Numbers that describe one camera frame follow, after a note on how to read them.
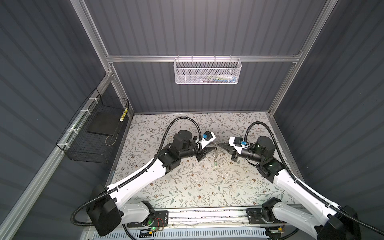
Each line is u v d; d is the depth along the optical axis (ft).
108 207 1.26
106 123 2.59
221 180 2.84
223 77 3.00
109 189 1.37
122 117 2.65
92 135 2.38
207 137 1.93
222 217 2.47
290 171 1.72
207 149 2.09
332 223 1.26
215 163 2.69
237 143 1.84
